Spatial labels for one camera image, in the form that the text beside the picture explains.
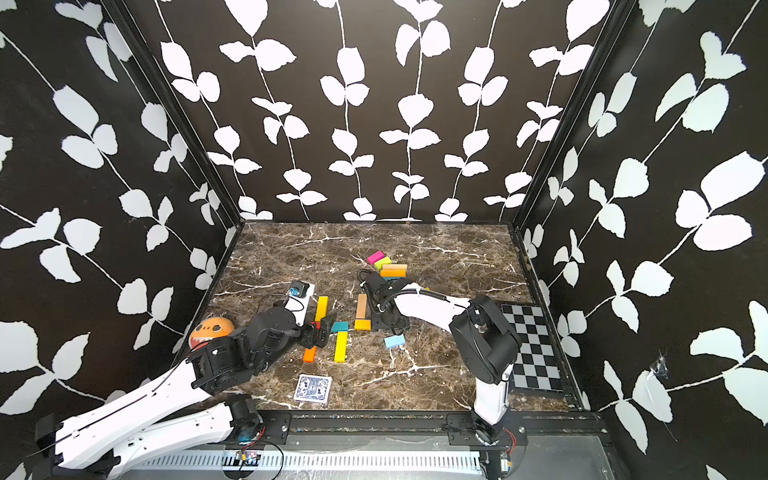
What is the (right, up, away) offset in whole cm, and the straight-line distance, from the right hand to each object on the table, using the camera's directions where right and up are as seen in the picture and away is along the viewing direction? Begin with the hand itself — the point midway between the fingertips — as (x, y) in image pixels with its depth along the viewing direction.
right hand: (381, 322), depth 90 cm
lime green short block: (-1, +17, +16) cm, 24 cm away
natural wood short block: (-7, +4, +6) cm, 10 cm away
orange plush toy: (-48, 0, -8) cm, 49 cm away
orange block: (-21, -9, -4) cm, 23 cm away
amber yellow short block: (-6, -1, 0) cm, 6 cm away
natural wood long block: (+4, +16, +15) cm, 23 cm away
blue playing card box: (-18, -15, -10) cm, 26 cm away
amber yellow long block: (+4, +14, +14) cm, 20 cm away
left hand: (-14, +8, -19) cm, 25 cm away
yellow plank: (-12, -6, -4) cm, 14 cm away
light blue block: (+4, -6, -1) cm, 7 cm away
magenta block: (-3, +19, +18) cm, 27 cm away
